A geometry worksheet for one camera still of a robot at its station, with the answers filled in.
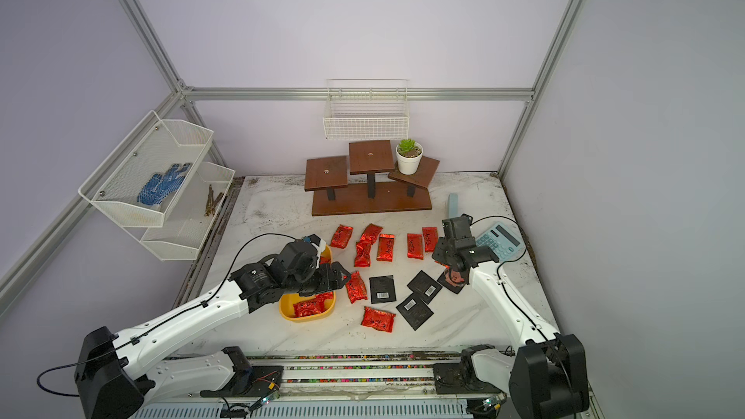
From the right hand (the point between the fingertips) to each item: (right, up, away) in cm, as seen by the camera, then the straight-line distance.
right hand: (445, 254), depth 86 cm
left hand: (-31, -6, -9) cm, 33 cm away
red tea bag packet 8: (-40, -15, -2) cm, 43 cm away
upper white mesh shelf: (-83, +22, -10) cm, 86 cm away
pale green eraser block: (+8, +15, +21) cm, 27 cm away
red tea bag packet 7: (-19, -19, -4) cm, 27 cm away
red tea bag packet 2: (-26, 0, +11) cm, 28 cm away
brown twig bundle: (-76, +16, +9) cm, 78 cm away
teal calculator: (+23, +2, +13) cm, 26 cm away
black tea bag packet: (-19, -12, +5) cm, 23 cm away
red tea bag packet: (-34, +4, +15) cm, 37 cm away
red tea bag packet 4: (-8, +1, +13) cm, 15 cm away
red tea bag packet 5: (-2, +3, +15) cm, 16 cm away
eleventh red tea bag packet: (-38, -14, 0) cm, 41 cm away
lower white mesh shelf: (-83, +9, +7) cm, 83 cm away
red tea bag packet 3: (-18, 0, +12) cm, 22 cm away
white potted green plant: (-10, +32, +9) cm, 35 cm away
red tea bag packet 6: (-27, -11, +2) cm, 29 cm away
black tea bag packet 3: (-6, -11, +5) cm, 13 cm away
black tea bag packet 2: (-9, -17, 0) cm, 19 cm away
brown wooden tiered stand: (-22, +23, +22) cm, 39 cm away
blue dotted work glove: (-80, +20, -9) cm, 83 cm away
